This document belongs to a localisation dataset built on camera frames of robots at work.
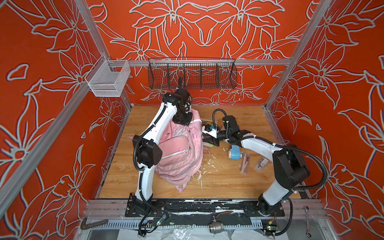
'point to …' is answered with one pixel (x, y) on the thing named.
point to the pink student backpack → (182, 154)
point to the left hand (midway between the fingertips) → (188, 122)
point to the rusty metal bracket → (84, 226)
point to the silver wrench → (308, 234)
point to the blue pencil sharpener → (235, 152)
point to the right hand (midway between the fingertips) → (201, 135)
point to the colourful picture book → (205, 122)
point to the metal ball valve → (217, 227)
